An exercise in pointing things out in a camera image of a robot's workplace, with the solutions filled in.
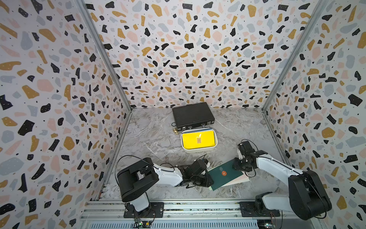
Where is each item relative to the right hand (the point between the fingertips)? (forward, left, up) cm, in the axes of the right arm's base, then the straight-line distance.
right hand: (235, 166), depth 89 cm
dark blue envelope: (+24, +18, +6) cm, 30 cm away
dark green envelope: (-5, +8, +1) cm, 10 cm away
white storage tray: (+10, +18, +3) cm, 21 cm away
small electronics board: (-31, +53, -1) cm, 61 cm away
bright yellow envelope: (+16, +23, +5) cm, 29 cm away
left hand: (-12, +14, +3) cm, 18 cm away
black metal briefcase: (+38, +28, +5) cm, 48 cm away
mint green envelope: (-13, +16, 0) cm, 21 cm away
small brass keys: (+26, +40, +2) cm, 48 cm away
